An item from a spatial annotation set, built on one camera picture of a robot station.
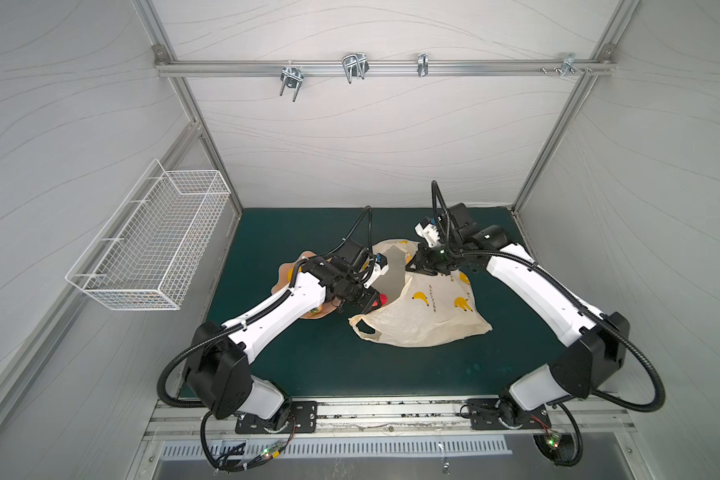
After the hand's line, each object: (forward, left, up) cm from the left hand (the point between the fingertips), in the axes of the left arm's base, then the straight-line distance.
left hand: (368, 300), depth 79 cm
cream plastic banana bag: (-3, -13, +4) cm, 14 cm away
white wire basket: (+2, +52, +16) cm, 54 cm away
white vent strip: (-30, -19, -15) cm, 39 cm away
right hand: (+6, -10, +8) cm, 14 cm away
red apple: (0, -4, +1) cm, 4 cm away
